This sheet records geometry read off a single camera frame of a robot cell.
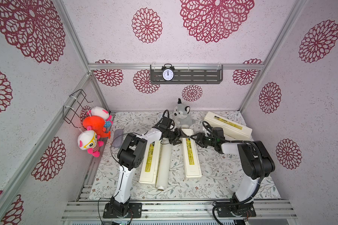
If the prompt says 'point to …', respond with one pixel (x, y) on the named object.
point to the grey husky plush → (181, 115)
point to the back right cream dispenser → (232, 130)
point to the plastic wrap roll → (164, 163)
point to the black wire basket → (72, 111)
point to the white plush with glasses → (88, 139)
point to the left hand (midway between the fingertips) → (186, 138)
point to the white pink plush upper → (99, 111)
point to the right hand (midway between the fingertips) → (190, 137)
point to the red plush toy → (97, 123)
